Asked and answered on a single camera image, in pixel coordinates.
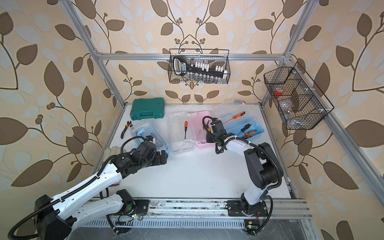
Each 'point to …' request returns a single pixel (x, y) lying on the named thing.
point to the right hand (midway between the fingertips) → (210, 136)
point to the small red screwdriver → (186, 126)
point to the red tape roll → (278, 91)
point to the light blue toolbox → (238, 120)
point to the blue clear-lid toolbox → (140, 130)
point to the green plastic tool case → (147, 108)
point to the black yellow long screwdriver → (246, 126)
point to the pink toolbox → (199, 134)
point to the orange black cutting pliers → (128, 124)
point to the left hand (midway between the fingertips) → (160, 155)
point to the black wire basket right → (302, 105)
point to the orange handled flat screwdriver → (236, 116)
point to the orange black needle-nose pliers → (248, 133)
